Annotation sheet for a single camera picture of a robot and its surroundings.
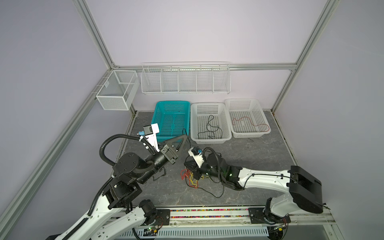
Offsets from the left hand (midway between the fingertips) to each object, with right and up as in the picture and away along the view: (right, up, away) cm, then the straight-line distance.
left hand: (187, 140), depth 51 cm
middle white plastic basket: (+13, +7, +61) cm, 63 cm away
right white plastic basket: (+43, +10, +65) cm, 78 cm away
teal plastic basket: (-16, +11, +65) cm, 68 cm away
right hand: (-3, -14, +22) cm, 26 cm away
